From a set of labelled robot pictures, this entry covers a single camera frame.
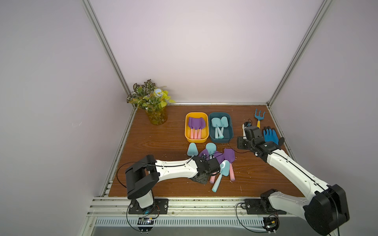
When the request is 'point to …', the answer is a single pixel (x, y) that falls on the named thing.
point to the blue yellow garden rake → (259, 117)
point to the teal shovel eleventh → (224, 123)
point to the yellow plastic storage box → (204, 131)
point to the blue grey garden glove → (270, 134)
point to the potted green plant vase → (153, 100)
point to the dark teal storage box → (228, 133)
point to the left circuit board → (145, 224)
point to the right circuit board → (270, 223)
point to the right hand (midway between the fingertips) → (242, 136)
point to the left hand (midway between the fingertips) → (203, 179)
